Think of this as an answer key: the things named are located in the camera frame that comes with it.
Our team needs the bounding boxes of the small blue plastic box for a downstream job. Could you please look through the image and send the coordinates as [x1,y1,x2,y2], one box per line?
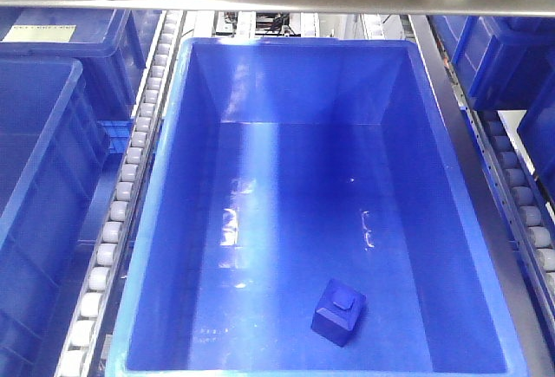
[310,278,368,348]

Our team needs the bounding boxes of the large blue plastic bin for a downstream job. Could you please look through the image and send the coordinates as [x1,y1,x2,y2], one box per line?
[106,36,530,377]

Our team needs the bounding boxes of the blue bin with label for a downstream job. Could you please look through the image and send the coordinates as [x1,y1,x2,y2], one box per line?
[0,7,164,120]

